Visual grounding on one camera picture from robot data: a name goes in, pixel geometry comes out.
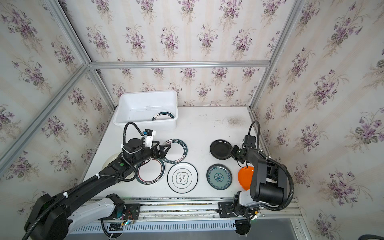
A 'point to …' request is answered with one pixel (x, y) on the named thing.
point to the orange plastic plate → (245, 177)
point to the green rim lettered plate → (177, 152)
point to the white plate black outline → (182, 177)
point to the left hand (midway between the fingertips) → (165, 144)
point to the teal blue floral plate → (219, 176)
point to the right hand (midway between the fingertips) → (236, 153)
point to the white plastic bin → (157, 110)
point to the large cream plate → (109, 159)
